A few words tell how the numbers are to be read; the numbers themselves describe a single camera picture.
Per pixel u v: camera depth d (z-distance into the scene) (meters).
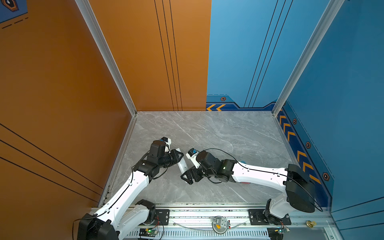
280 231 0.70
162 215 0.74
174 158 0.70
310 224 0.70
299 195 0.45
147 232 0.71
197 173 0.68
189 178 0.67
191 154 0.68
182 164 0.77
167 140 0.75
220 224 0.65
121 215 0.44
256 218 0.72
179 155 0.78
